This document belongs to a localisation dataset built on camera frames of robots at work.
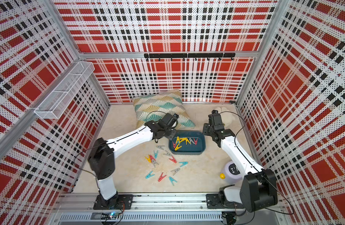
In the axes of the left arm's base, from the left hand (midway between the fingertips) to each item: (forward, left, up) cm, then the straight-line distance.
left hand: (172, 131), depth 88 cm
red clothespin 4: (-14, -1, -12) cm, 19 cm away
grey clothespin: (0, -13, -12) cm, 18 cm away
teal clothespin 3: (-26, 0, -13) cm, 29 cm away
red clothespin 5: (-13, +14, -12) cm, 22 cm away
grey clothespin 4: (-21, -2, -12) cm, 24 cm away
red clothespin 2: (-1, -16, -11) cm, 20 cm away
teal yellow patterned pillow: (+17, +14, +4) cm, 22 cm away
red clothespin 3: (-25, +6, -12) cm, 28 cm away
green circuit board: (-44, +29, -11) cm, 53 cm away
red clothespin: (-4, -1, -12) cm, 13 cm away
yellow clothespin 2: (0, -7, -11) cm, 13 cm away
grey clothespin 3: (-10, +3, -12) cm, 16 cm away
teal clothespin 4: (-17, -7, -12) cm, 22 cm away
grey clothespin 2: (-5, +9, -13) cm, 16 cm away
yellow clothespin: (0, -10, -13) cm, 16 cm away
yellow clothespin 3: (-1, -3, -10) cm, 11 cm away
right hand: (0, -24, +4) cm, 24 cm away
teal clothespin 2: (-24, +14, -12) cm, 30 cm away
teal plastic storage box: (-7, -10, -12) cm, 17 cm away
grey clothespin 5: (-16, +12, -13) cm, 23 cm away
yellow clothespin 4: (-6, -3, -11) cm, 13 cm away
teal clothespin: (-11, +11, -12) cm, 20 cm away
